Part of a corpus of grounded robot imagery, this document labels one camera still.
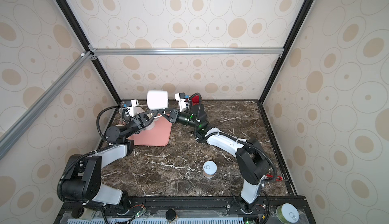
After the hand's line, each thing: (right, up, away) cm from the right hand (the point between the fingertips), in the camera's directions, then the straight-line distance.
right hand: (159, 114), depth 69 cm
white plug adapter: (-32, -45, -1) cm, 56 cm away
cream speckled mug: (-4, -5, +2) cm, 7 cm away
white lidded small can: (+24, -29, +11) cm, 39 cm away
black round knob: (+6, -43, -6) cm, 43 cm away
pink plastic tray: (-8, -14, +30) cm, 34 cm away
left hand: (+1, -1, -2) cm, 2 cm away
